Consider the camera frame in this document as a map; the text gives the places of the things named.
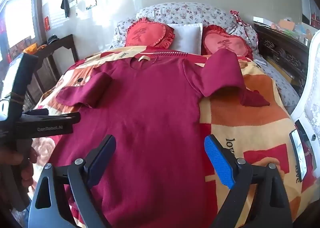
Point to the red wall sticker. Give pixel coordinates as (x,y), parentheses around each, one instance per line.
(47,23)

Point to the smartphone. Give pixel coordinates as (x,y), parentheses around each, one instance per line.
(298,155)

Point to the carved dark wooden cabinet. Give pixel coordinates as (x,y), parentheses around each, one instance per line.
(282,52)

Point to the dark wooden side table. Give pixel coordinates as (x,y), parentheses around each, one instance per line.
(55,67)

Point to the large floral pillow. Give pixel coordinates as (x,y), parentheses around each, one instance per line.
(187,14)

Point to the small floral pillow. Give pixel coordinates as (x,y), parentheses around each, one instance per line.
(120,32)

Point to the floral bed sheet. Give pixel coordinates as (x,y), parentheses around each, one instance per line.
(277,77)

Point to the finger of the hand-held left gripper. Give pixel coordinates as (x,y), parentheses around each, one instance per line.
(50,125)
(37,112)

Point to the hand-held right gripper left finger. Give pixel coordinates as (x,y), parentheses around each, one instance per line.
(100,163)

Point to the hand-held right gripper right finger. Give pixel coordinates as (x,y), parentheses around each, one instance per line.
(220,165)

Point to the red heart pillow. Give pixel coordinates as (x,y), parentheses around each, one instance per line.
(147,32)
(225,42)

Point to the white pillow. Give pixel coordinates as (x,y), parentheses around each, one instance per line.
(187,37)

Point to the dark hanging cloth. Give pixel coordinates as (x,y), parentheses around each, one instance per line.
(66,3)

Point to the person's left hand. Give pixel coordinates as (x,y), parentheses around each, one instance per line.
(29,168)

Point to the orange basket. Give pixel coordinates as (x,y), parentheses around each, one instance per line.
(31,48)

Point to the dark cap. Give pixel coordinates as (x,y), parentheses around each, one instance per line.
(52,39)

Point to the dark red sweater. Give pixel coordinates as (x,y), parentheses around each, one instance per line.
(150,117)

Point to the pile of colourful small things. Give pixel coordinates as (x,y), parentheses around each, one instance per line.
(292,29)

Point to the white upholstered chair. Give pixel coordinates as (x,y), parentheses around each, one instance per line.
(308,97)

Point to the window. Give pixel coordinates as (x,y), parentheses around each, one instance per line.
(18,20)

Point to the orange and red printed blanket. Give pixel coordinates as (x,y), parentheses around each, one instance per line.
(250,122)

